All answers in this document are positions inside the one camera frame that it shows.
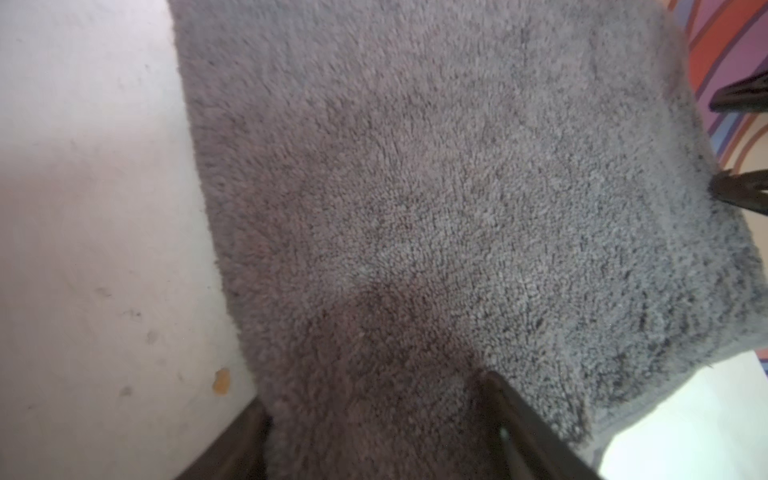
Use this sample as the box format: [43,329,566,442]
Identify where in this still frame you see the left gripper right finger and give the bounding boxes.
[477,371,600,480]

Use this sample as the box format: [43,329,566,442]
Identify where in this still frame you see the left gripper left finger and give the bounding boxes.
[176,398,270,480]

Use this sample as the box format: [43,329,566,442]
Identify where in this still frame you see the grey fluffy towel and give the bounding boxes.
[169,1,767,479]

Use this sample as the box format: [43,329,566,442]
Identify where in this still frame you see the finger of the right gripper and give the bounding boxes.
[709,71,768,113]
[709,169,768,216]

